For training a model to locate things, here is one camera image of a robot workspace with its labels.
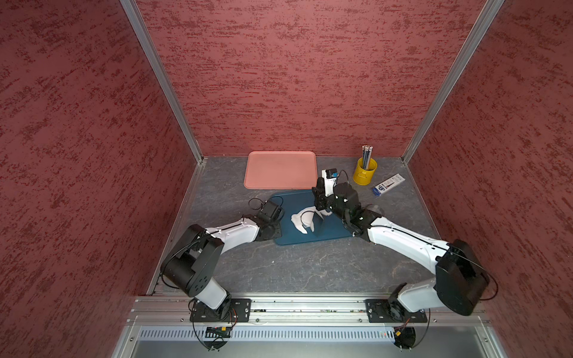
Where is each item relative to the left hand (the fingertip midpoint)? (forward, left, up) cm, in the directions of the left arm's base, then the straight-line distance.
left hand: (274, 235), depth 92 cm
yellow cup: (+27, -41, +7) cm, 50 cm away
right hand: (+9, -15, +19) cm, 26 cm away
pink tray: (+39, -1, -3) cm, 39 cm away
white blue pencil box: (+28, -55, 0) cm, 62 cm away
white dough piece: (+8, -13, +1) cm, 16 cm away
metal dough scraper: (+6, -19, +1) cm, 20 cm away
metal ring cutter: (+12, -45, +2) cm, 47 cm away
